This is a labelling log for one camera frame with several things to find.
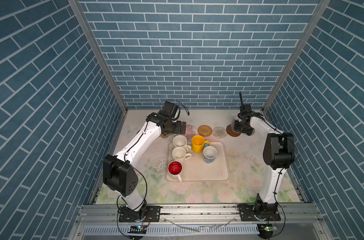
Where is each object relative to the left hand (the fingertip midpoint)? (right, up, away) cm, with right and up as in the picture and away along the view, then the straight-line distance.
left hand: (181, 128), depth 83 cm
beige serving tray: (+8, -25, +6) cm, 27 cm away
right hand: (+38, -1, +18) cm, 42 cm away
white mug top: (-1, -9, +13) cm, 16 cm away
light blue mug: (+17, -15, +8) cm, 24 cm away
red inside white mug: (-4, -24, +3) cm, 24 cm away
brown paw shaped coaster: (-13, -6, +21) cm, 25 cm away
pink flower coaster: (+5, -4, +22) cm, 23 cm away
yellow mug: (+10, -10, +13) cm, 20 cm away
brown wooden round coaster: (+34, -4, +21) cm, 41 cm away
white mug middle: (-2, -16, +8) cm, 18 cm away
